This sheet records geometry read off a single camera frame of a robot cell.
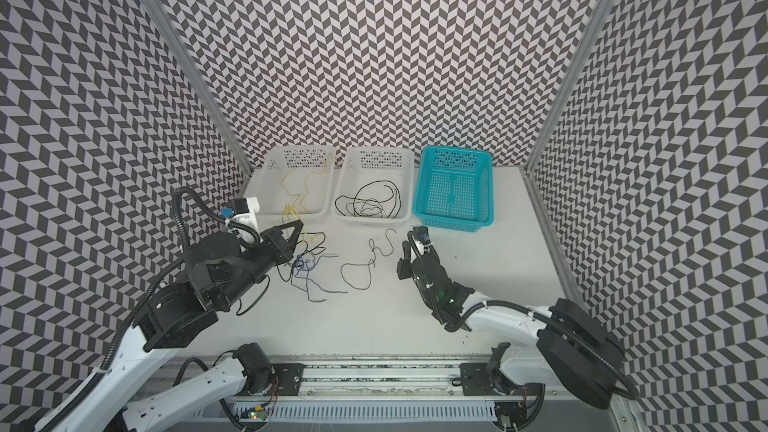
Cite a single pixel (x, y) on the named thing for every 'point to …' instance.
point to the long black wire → (369, 183)
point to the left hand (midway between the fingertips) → (306, 224)
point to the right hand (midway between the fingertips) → (405, 243)
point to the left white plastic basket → (294, 180)
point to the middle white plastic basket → (374, 187)
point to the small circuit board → (260, 414)
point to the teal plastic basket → (454, 188)
